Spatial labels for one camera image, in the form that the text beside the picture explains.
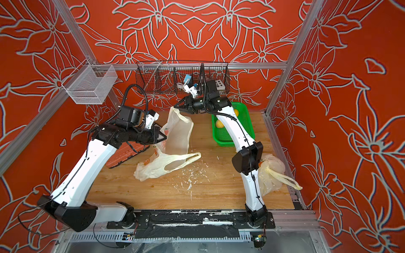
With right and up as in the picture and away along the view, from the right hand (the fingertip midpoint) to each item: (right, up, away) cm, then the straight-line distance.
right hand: (175, 107), depth 72 cm
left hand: (-3, -13, -2) cm, 14 cm away
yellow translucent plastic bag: (+46, -33, +2) cm, 57 cm away
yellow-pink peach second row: (+25, -7, +34) cm, 43 cm away
